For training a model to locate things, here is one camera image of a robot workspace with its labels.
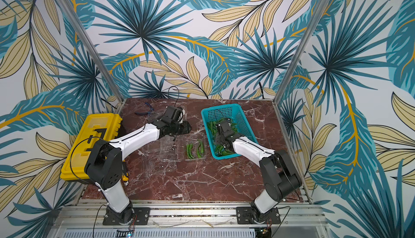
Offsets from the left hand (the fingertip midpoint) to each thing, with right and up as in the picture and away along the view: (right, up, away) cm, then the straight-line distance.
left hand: (190, 130), depth 89 cm
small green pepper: (-1, -13, +3) cm, 13 cm away
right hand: (+17, -4, +3) cm, 18 cm away
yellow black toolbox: (-48, +2, -5) cm, 49 cm away
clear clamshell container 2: (-15, -14, +2) cm, 21 cm away
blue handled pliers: (-32, +10, +20) cm, 39 cm away
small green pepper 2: (+5, -12, +5) cm, 14 cm away
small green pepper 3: (+5, -7, +8) cm, 12 cm away
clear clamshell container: (+3, -12, +6) cm, 13 cm away
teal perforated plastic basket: (+27, +9, +17) cm, 33 cm away
